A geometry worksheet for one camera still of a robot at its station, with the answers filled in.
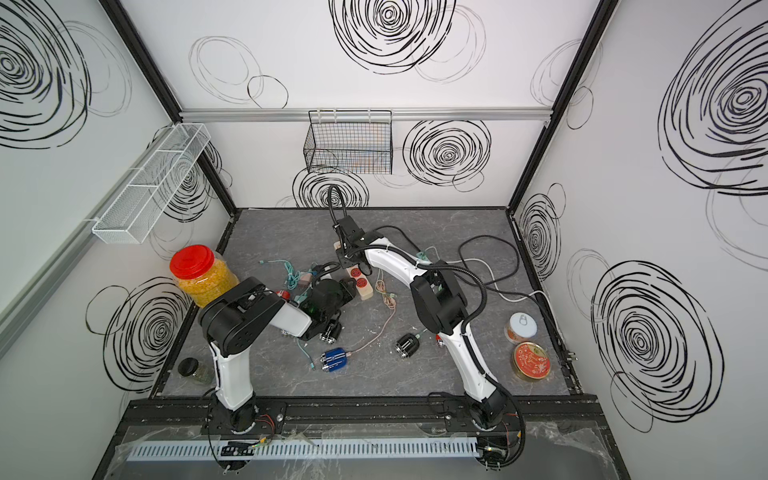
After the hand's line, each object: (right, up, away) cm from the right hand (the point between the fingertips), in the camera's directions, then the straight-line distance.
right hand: (350, 254), depth 97 cm
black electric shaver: (-4, -22, -12) cm, 26 cm away
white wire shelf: (-50, +14, -22) cm, 57 cm away
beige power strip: (+3, -8, -1) cm, 9 cm away
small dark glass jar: (-41, -30, -17) cm, 54 cm away
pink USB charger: (-15, -8, -1) cm, 17 cm away
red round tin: (+51, -28, -18) cm, 61 cm away
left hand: (+2, -10, 0) cm, 11 cm away
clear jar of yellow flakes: (-39, -5, -16) cm, 43 cm away
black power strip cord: (+56, +5, +14) cm, 58 cm away
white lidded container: (+50, -20, -13) cm, 56 cm away
